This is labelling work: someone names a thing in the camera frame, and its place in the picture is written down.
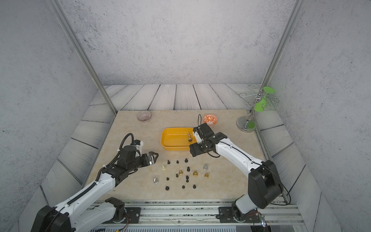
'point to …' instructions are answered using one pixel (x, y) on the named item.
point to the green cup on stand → (258, 106)
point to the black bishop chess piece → (188, 169)
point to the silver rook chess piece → (205, 167)
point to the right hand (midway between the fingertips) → (197, 149)
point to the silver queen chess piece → (190, 139)
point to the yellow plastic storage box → (177, 138)
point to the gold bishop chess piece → (195, 174)
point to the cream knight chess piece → (163, 167)
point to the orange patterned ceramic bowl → (210, 119)
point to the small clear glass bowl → (144, 116)
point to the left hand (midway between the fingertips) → (155, 156)
